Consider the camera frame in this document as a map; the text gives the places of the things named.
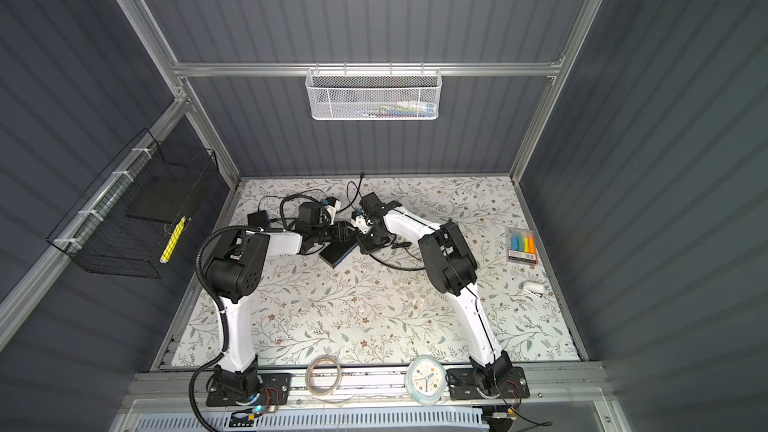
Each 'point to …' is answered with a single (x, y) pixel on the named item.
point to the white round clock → (426, 379)
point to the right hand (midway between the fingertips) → (366, 251)
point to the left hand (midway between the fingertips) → (355, 231)
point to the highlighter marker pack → (521, 245)
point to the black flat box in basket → (164, 198)
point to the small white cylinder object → (534, 286)
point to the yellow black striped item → (166, 254)
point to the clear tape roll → (307, 374)
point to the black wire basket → (126, 222)
